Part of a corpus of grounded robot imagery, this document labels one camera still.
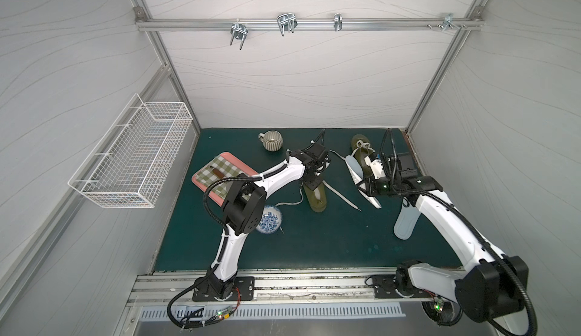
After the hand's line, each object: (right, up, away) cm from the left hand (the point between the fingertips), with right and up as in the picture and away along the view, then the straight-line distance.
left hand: (313, 181), depth 93 cm
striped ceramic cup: (-19, +18, +17) cm, 31 cm away
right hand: (+17, +1, -12) cm, 20 cm away
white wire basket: (-58, +6, -26) cm, 64 cm away
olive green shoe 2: (+25, +13, +12) cm, 30 cm away
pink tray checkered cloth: (-42, +6, +12) cm, 44 cm away
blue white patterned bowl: (-17, -15, -4) cm, 23 cm away
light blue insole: (+16, +7, -7) cm, 19 cm away
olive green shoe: (+2, -7, 0) cm, 7 cm away
